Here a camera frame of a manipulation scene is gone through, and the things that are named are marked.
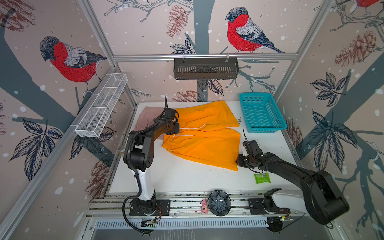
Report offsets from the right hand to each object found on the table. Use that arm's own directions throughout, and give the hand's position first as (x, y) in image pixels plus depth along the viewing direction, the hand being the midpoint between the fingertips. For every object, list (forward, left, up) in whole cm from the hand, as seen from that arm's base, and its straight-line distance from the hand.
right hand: (236, 162), depth 89 cm
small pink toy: (-25, +19, +4) cm, 31 cm away
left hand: (+20, +40, +7) cm, 45 cm away
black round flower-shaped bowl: (-22, +11, +1) cm, 25 cm away
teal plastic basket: (+41, -25, 0) cm, 48 cm away
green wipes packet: (-9, -13, 0) cm, 16 cm away
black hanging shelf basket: (+56, +19, +30) cm, 66 cm away
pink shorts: (+31, +63, +5) cm, 70 cm away
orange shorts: (+19, +18, +2) cm, 27 cm away
